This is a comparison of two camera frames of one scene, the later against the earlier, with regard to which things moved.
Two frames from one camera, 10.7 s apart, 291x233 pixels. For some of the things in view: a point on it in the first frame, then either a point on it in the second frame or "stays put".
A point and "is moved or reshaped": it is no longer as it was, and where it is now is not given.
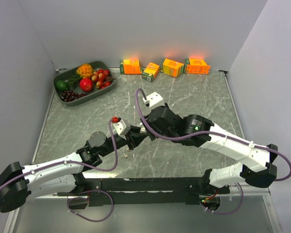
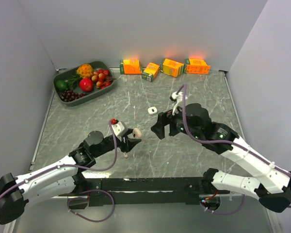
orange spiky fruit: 85,71 stays put
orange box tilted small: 150,72 stays put
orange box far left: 131,66 stays put
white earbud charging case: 142,129 is moved or reshaped
